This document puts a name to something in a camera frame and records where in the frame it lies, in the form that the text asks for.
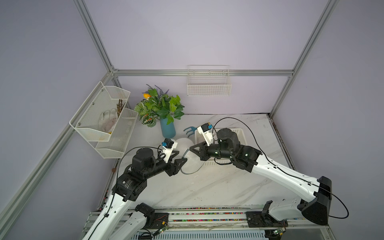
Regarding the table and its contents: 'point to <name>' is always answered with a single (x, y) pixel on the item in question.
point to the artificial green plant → (157, 104)
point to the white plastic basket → (213, 162)
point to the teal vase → (168, 130)
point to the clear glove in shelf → (107, 119)
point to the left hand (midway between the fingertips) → (180, 158)
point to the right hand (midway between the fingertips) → (191, 151)
